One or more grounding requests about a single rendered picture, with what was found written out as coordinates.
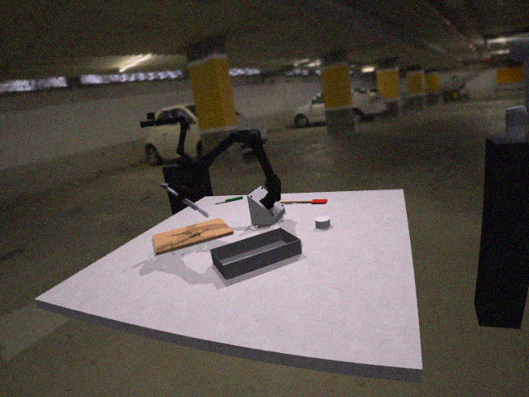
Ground wooden board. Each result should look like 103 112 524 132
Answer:
153 218 234 255

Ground white short cylinder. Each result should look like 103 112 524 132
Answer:
315 217 330 229

